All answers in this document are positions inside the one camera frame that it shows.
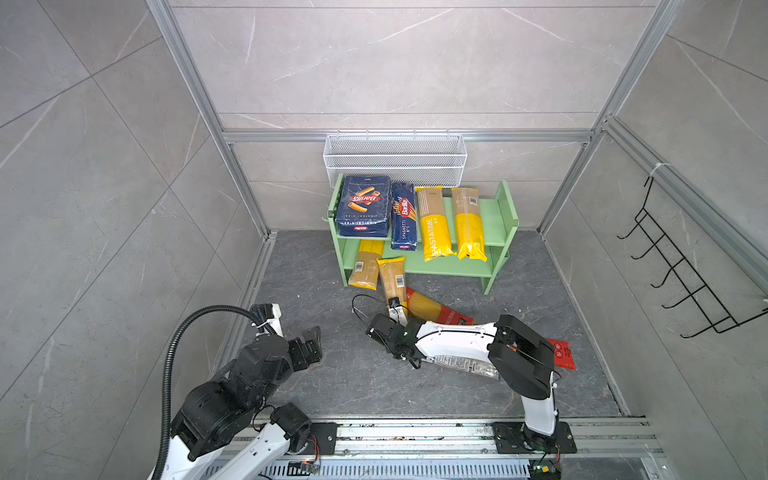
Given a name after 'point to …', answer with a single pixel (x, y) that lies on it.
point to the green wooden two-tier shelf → (498, 218)
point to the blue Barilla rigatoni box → (364, 207)
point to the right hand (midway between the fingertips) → (397, 331)
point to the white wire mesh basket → (434, 160)
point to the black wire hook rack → (683, 270)
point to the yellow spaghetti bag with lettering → (434, 222)
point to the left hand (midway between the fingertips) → (303, 328)
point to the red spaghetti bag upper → (425, 307)
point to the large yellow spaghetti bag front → (393, 275)
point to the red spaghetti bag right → (562, 354)
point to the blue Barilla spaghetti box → (403, 217)
